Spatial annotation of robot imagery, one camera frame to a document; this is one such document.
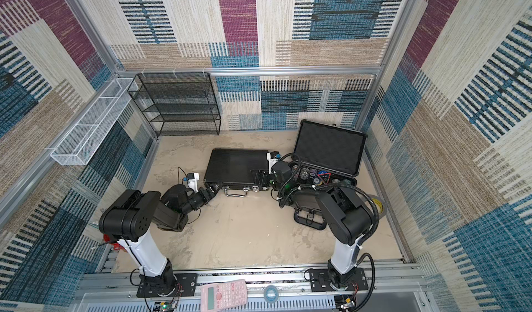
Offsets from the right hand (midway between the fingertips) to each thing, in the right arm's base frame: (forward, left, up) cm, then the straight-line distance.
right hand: (261, 174), depth 94 cm
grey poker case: (+10, -30, +1) cm, 31 cm away
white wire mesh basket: (-5, +60, +27) cm, 66 cm away
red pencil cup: (-30, +51, +1) cm, 59 cm away
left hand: (-5, +18, -4) cm, 19 cm away
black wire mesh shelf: (+38, +43, +11) cm, 59 cm away
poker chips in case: (+1, -26, -5) cm, 27 cm away
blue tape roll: (-44, -2, -7) cm, 44 cm away
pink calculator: (-45, +12, -6) cm, 47 cm away
